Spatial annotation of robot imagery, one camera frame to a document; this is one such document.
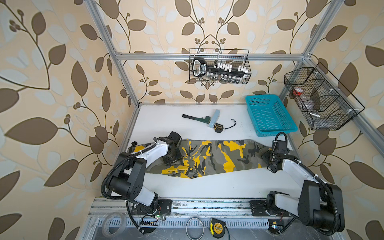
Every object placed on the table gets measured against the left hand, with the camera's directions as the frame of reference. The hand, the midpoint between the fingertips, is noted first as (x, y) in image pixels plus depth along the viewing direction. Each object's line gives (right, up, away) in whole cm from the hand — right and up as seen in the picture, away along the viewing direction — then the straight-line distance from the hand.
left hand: (178, 159), depth 89 cm
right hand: (+53, -1, 0) cm, 53 cm away
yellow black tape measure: (+20, -25, -22) cm, 39 cm away
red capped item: (+66, +40, -9) cm, 78 cm away
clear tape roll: (-31, -24, -21) cm, 45 cm away
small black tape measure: (+26, +18, +13) cm, 34 cm away
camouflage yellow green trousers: (+14, +1, +2) cm, 14 cm away
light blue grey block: (+24, +25, +19) cm, 39 cm away
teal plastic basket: (+67, +27, +25) cm, 76 cm away
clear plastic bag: (+74, +30, -8) cm, 81 cm away
